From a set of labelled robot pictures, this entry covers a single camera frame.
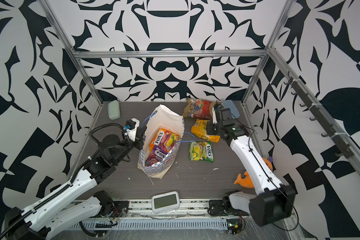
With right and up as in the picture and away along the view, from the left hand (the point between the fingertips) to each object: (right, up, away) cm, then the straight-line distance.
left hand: (145, 124), depth 69 cm
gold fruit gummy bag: (+29, +9, +39) cm, 50 cm away
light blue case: (+54, +14, +49) cm, 74 cm away
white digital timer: (+9, -38, +4) cm, 39 cm away
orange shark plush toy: (+50, -30, +9) cm, 59 cm away
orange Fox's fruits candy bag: (+7, -10, +22) cm, 25 cm away
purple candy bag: (+2, -19, +18) cm, 26 cm away
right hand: (+32, 0, +9) cm, 34 cm away
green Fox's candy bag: (+29, -17, +22) cm, 40 cm away
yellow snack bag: (+29, -5, +29) cm, 41 cm away
